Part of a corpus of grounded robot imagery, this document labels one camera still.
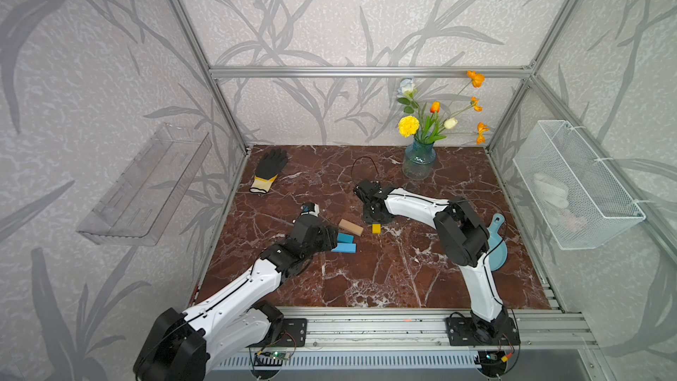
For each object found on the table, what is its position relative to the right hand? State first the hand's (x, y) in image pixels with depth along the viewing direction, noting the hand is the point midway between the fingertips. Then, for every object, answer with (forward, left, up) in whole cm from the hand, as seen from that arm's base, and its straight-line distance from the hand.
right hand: (372, 216), depth 99 cm
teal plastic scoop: (-28, -24, +35) cm, 50 cm away
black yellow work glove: (+24, +44, +2) cm, 50 cm away
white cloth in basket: (-6, -52, +24) cm, 57 cm away
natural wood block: (-5, +8, +1) cm, 9 cm away
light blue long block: (-13, +10, +2) cm, 17 cm away
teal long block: (-9, +11, 0) cm, 14 cm away
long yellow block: (-6, -1, +2) cm, 6 cm away
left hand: (-12, +14, +11) cm, 21 cm away
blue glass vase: (+18, -18, +11) cm, 28 cm away
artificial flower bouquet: (+27, -20, +22) cm, 40 cm away
